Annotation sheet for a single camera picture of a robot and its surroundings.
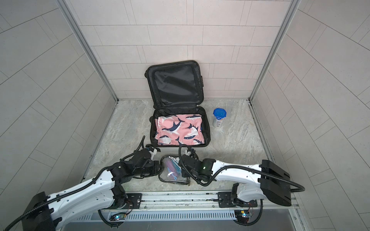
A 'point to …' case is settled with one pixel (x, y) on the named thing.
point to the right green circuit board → (243, 215)
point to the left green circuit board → (118, 216)
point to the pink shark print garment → (179, 129)
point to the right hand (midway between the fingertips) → (182, 173)
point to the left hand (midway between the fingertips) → (168, 169)
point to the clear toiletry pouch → (171, 171)
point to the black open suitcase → (177, 88)
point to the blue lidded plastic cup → (218, 113)
